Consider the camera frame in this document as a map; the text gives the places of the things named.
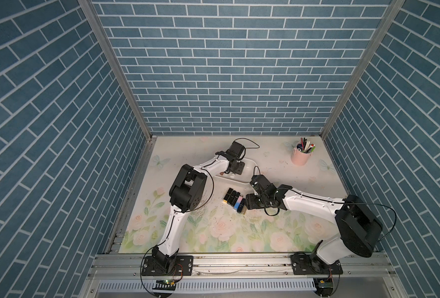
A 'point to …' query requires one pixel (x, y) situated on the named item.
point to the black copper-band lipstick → (235, 199)
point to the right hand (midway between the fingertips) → (249, 203)
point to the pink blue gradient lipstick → (238, 202)
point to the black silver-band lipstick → (232, 197)
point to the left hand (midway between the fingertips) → (242, 168)
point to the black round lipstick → (240, 205)
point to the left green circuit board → (165, 285)
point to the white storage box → (248, 172)
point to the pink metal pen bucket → (299, 158)
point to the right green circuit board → (324, 287)
